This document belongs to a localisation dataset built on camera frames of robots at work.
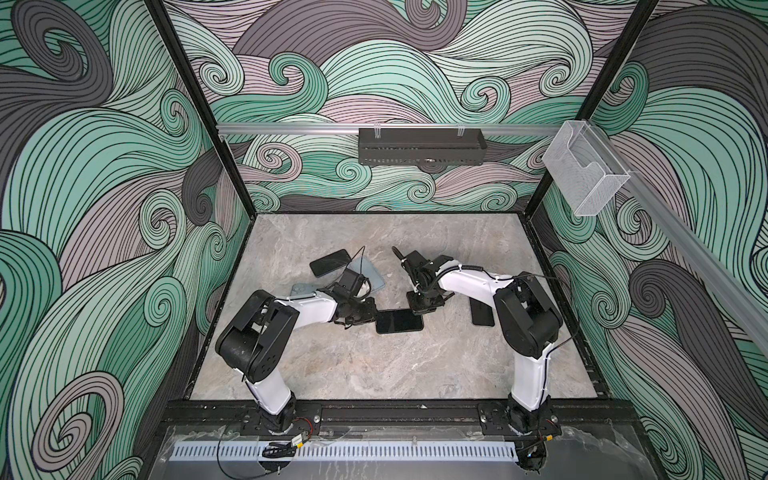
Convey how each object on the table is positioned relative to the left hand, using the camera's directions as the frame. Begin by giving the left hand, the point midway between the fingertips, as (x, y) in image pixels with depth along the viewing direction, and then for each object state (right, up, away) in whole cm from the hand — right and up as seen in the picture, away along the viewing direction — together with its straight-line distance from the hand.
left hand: (379, 314), depth 91 cm
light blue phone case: (-4, +12, +15) cm, 20 cm away
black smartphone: (-18, +15, +15) cm, 28 cm away
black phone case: (+6, -3, +4) cm, 8 cm away
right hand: (+12, -1, +2) cm, 12 cm away
